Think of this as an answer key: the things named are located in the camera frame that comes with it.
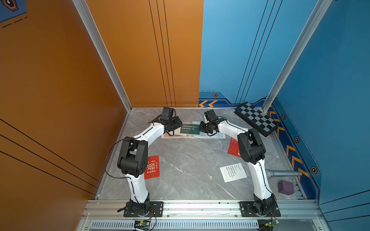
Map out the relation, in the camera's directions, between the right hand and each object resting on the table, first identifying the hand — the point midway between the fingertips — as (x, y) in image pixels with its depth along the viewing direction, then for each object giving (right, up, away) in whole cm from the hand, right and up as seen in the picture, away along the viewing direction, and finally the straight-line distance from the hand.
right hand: (199, 128), depth 104 cm
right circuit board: (+34, -44, -35) cm, 66 cm away
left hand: (-12, +6, -8) cm, 16 cm away
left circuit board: (-31, -47, -32) cm, 65 cm away
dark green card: (-7, 0, +1) cm, 7 cm away
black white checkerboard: (+44, +9, +7) cm, 46 cm away
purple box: (+44, -30, -29) cm, 60 cm away
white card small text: (+19, -26, -18) cm, 37 cm away
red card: (-30, -23, -17) cm, 41 cm away
